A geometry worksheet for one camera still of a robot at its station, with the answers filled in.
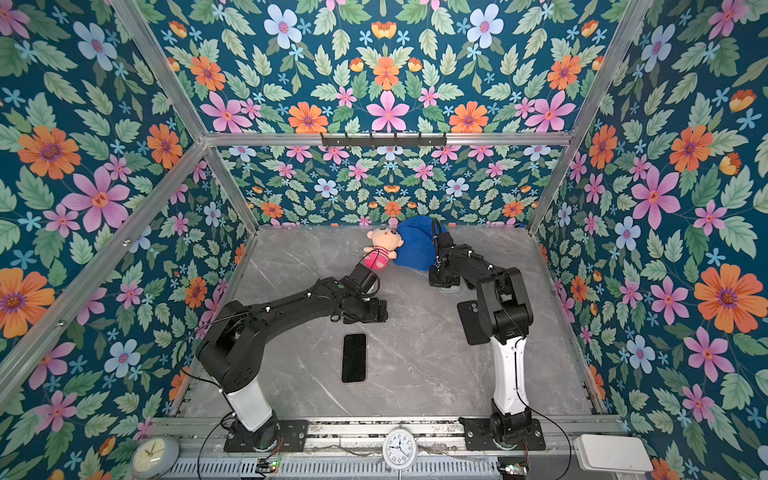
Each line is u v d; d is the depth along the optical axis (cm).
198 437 75
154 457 68
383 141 93
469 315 96
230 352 47
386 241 107
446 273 87
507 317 58
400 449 69
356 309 75
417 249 105
